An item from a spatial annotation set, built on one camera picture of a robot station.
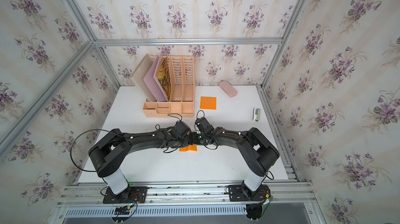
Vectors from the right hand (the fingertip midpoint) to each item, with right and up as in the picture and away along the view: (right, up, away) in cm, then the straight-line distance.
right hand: (193, 142), depth 90 cm
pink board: (-24, +37, -2) cm, 44 cm away
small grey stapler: (+41, +15, +11) cm, 46 cm away
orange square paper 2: (+10, +23, +21) cm, 33 cm away
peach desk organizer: (-8, +23, +9) cm, 26 cm away
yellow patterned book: (-20, +40, +9) cm, 45 cm away
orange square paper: (-1, -2, -4) cm, 5 cm away
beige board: (-31, +39, -1) cm, 50 cm away
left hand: (-2, -2, 0) cm, 3 cm away
